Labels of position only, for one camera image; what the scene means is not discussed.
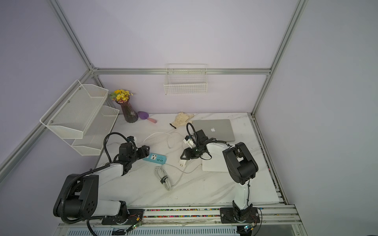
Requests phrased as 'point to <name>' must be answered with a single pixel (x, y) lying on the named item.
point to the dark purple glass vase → (131, 115)
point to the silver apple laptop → (219, 130)
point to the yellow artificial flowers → (120, 95)
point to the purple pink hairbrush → (144, 115)
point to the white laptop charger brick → (182, 162)
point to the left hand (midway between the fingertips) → (145, 150)
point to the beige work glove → (181, 119)
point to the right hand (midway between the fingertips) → (185, 158)
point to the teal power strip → (156, 158)
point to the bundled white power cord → (163, 177)
